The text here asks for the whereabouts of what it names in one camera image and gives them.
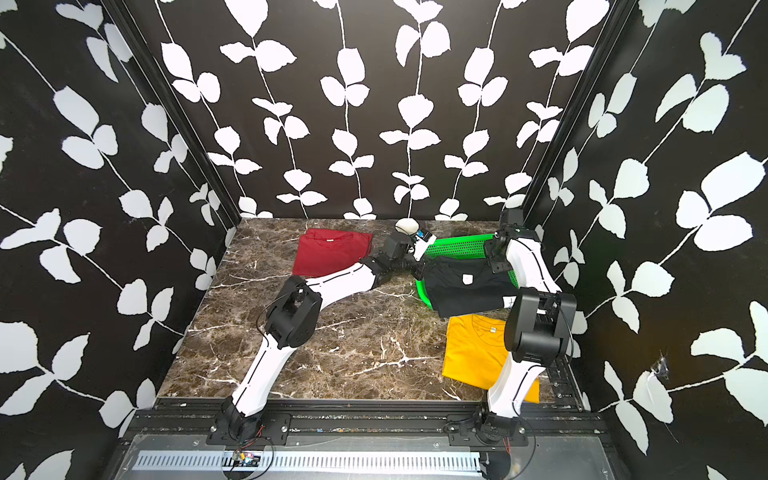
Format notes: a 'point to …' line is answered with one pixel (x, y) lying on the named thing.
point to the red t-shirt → (319, 251)
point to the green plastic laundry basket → (472, 246)
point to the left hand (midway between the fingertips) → (438, 255)
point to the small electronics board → (241, 458)
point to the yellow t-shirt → (475, 352)
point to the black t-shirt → (460, 284)
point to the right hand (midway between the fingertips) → (485, 246)
